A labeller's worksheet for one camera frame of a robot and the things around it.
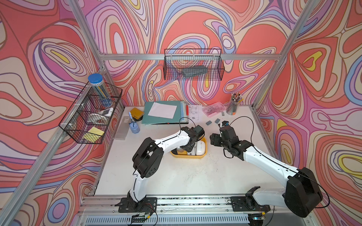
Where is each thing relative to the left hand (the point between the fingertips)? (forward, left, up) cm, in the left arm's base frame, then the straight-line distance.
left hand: (185, 146), depth 91 cm
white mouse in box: (-2, -10, +1) cm, 10 cm away
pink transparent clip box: (+37, -23, -3) cm, 44 cm away
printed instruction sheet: (+34, -8, -3) cm, 35 cm away
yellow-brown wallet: (+29, +38, +1) cm, 48 cm away
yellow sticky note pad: (-10, +43, +28) cm, 52 cm away
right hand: (0, -19, +7) cm, 20 cm away
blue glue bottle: (+14, +36, +1) cm, 39 cm away
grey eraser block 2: (+26, -26, -4) cm, 37 cm away
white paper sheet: (+34, +19, -1) cm, 39 cm away
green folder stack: (+28, +3, -2) cm, 29 cm away
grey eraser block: (+23, -19, -4) cm, 30 cm away
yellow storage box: (-5, +1, -3) cm, 6 cm away
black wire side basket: (+3, +53, +25) cm, 59 cm away
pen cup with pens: (+32, -38, +14) cm, 51 cm away
